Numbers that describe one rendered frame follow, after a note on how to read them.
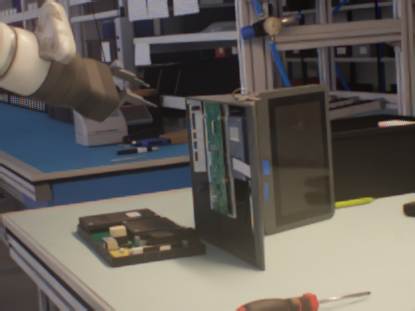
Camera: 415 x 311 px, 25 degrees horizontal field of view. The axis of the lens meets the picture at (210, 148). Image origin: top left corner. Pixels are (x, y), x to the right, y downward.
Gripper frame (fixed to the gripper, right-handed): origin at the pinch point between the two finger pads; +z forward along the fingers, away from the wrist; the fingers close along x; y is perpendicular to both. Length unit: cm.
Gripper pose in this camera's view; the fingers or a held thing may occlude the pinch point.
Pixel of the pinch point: (152, 96)
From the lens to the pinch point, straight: 127.1
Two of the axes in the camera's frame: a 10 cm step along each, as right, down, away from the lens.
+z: 6.8, 2.5, 6.9
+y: -6.7, 6.0, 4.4
